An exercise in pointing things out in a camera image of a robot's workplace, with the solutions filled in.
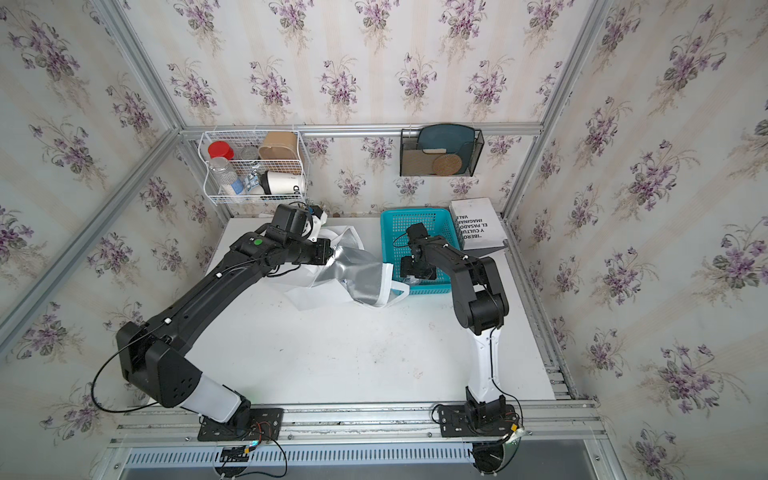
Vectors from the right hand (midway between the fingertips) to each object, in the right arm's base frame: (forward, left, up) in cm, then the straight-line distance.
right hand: (416, 273), depth 103 cm
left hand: (-10, +23, +23) cm, 34 cm away
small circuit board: (-52, +46, -1) cm, 70 cm away
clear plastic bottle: (+15, +61, +30) cm, 69 cm away
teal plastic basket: (+19, -8, +6) cm, 22 cm away
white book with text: (+17, -23, +7) cm, 29 cm away
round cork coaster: (+25, -9, +27) cm, 38 cm away
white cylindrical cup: (+16, +44, +27) cm, 54 cm away
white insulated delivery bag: (-3, +22, +3) cm, 22 cm away
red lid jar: (+23, +63, +34) cm, 76 cm away
